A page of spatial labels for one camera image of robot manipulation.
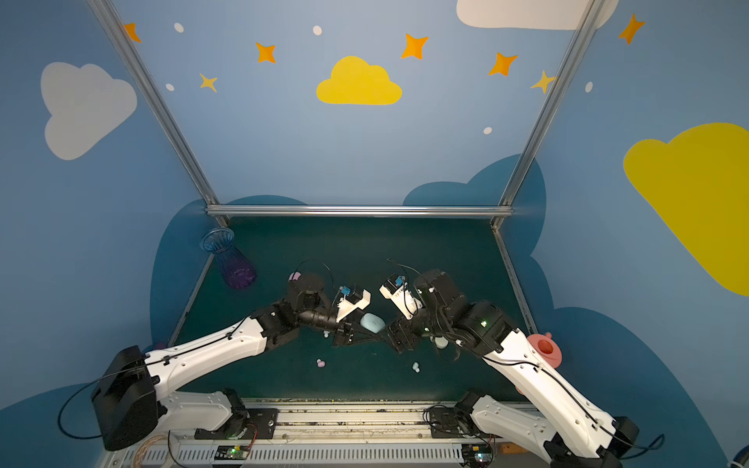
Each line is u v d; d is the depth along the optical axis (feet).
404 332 1.84
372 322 2.14
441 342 2.74
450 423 2.47
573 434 1.25
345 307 2.00
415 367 2.75
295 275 3.36
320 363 2.76
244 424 2.22
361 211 4.49
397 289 1.89
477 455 2.33
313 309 2.03
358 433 2.41
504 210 3.81
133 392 1.30
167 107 2.87
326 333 2.96
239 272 3.31
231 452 2.32
